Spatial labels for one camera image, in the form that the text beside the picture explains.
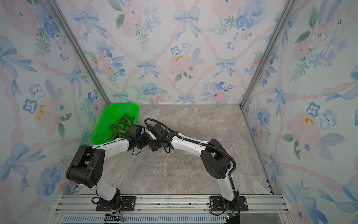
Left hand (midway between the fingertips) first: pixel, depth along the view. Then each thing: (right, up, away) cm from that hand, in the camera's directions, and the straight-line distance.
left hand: (152, 138), depth 95 cm
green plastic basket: (-34, +17, +11) cm, 40 cm away
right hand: (+2, -1, -7) cm, 8 cm away
